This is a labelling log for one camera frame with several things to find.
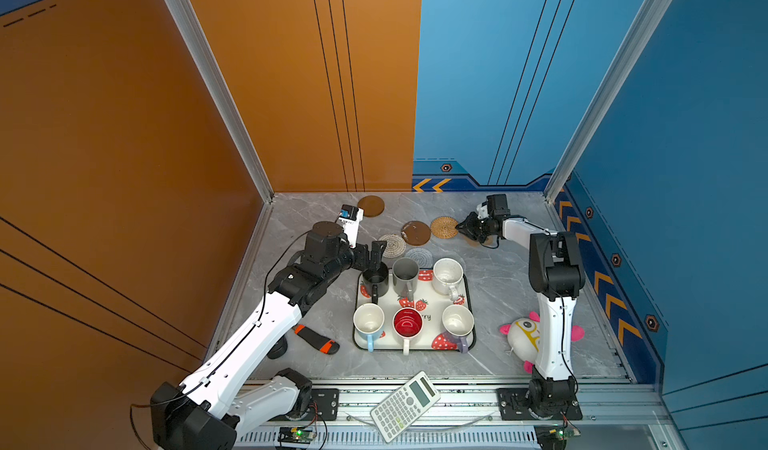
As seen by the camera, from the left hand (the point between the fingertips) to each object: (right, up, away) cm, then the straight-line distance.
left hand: (371, 237), depth 75 cm
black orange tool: (-14, -30, +8) cm, 34 cm away
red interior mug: (+10, -25, +10) cm, 29 cm away
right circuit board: (+44, -47, -4) cm, 65 cm away
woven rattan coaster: (+24, +2, +34) cm, 42 cm away
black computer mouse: (-26, -31, +6) cm, 41 cm away
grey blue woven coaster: (+15, -8, +27) cm, 32 cm away
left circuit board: (-18, -47, -4) cm, 51 cm away
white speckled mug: (+23, -13, +20) cm, 33 cm away
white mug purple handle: (+24, -26, +12) cm, 37 cm away
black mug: (+1, -15, +17) cm, 22 cm away
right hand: (+28, +2, +33) cm, 43 cm away
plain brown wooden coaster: (-3, +10, +41) cm, 43 cm away
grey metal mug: (+9, -11, +14) cm, 20 cm away
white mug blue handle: (-2, -25, +10) cm, 27 cm away
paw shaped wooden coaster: (+33, -4, +28) cm, 43 cm away
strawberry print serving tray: (+16, -26, +12) cm, 33 cm away
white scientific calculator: (+8, -41, -2) cm, 42 cm away
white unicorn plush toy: (+40, -26, +4) cm, 48 cm away
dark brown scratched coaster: (+13, -1, +33) cm, 36 cm away
